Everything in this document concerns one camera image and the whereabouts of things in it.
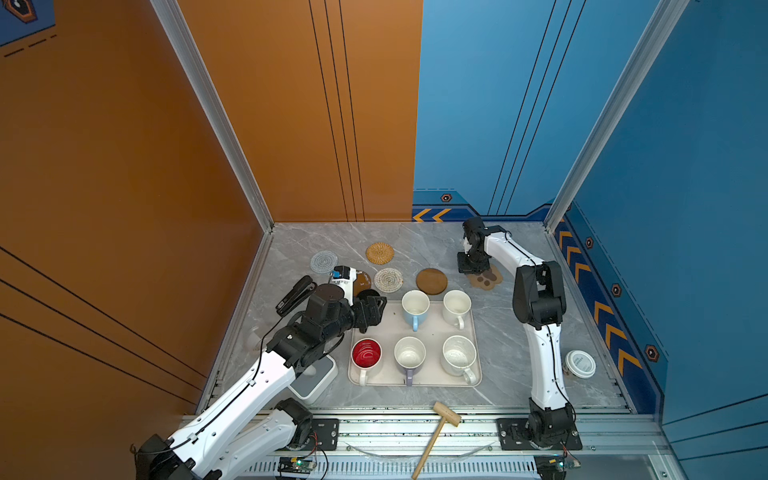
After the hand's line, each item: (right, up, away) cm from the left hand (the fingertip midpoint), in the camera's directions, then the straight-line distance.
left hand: (375, 298), depth 75 cm
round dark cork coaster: (+18, +1, +28) cm, 33 cm away
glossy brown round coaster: (-6, +1, +27) cm, 27 cm away
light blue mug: (+11, -5, +17) cm, 21 cm away
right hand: (+30, +5, +31) cm, 43 cm away
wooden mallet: (+18, -30, 0) cm, 35 cm away
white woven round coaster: (+3, +2, +27) cm, 27 cm away
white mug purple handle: (+9, -18, +11) cm, 23 cm away
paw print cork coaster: (+37, +2, +27) cm, 46 cm away
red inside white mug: (-3, -17, +10) cm, 20 cm away
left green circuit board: (-17, -39, -5) cm, 43 cm away
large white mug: (+23, -18, +10) cm, 31 cm away
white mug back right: (+24, -5, +18) cm, 31 cm away
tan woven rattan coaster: (-1, +11, +37) cm, 38 cm away
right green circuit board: (+42, -39, -6) cm, 57 cm away
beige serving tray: (+17, -12, +14) cm, 24 cm away
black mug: (-3, -1, +13) cm, 14 cm away
